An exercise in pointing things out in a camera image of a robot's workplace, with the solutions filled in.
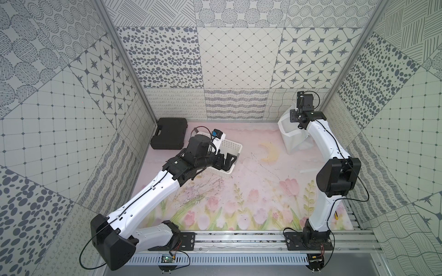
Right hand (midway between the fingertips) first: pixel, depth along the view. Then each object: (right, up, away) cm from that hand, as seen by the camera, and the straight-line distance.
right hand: (301, 114), depth 90 cm
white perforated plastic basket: (-38, -18, +15) cm, 45 cm away
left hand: (-39, -17, -18) cm, 46 cm away
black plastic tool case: (-76, -10, +19) cm, 79 cm away
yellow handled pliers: (+13, -50, -9) cm, 52 cm away
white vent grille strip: (-41, -63, -19) cm, 78 cm away
